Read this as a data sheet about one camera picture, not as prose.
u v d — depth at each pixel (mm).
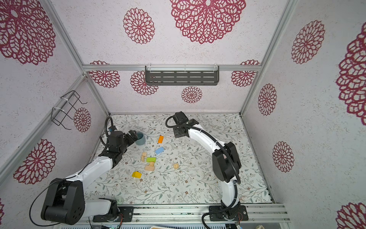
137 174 861
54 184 422
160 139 1038
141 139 962
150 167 895
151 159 950
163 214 750
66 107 792
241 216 721
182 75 973
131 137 796
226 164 498
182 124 695
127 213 740
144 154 950
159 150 997
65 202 414
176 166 898
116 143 656
